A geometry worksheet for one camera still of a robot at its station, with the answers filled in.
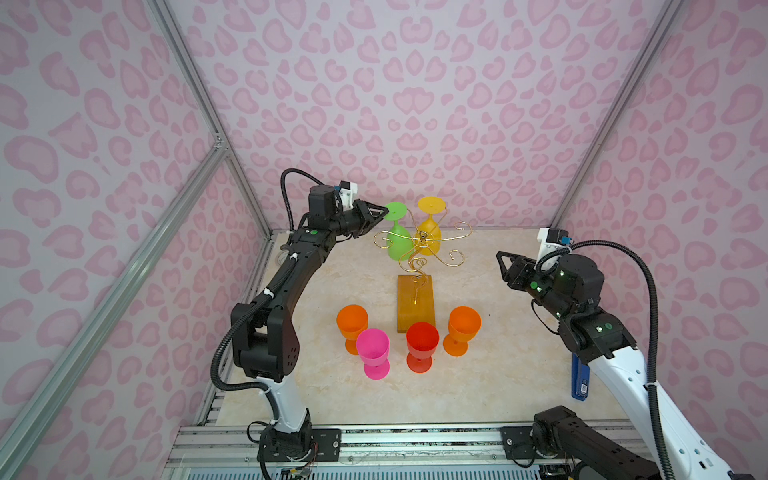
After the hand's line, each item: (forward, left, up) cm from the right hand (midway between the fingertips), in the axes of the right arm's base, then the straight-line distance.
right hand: (504, 253), depth 68 cm
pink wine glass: (-13, +30, -23) cm, 40 cm away
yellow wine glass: (+7, +17, -3) cm, 18 cm away
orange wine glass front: (-7, +37, -20) cm, 42 cm away
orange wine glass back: (-6, +6, -23) cm, 24 cm away
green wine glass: (+12, +24, -10) cm, 29 cm away
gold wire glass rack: (+5, +19, -34) cm, 39 cm away
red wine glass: (-11, +18, -24) cm, 31 cm away
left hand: (+16, +27, 0) cm, 31 cm away
